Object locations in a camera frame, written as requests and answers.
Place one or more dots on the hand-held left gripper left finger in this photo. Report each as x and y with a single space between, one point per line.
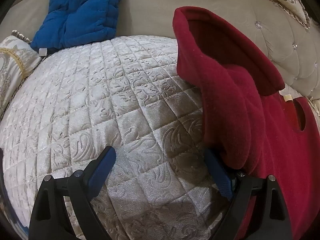
100 170

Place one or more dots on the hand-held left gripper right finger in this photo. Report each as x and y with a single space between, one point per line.
220 175

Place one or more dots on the dark red knit garment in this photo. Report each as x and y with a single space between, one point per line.
240 105

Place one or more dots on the white quilted sofa cover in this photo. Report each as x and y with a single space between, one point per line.
112 130

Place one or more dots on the cream embroidered pillow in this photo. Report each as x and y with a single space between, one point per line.
12 70

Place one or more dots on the beige tufted sofa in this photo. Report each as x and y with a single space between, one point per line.
225 17

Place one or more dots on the blue quilted cushion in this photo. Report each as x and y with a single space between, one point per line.
77 12

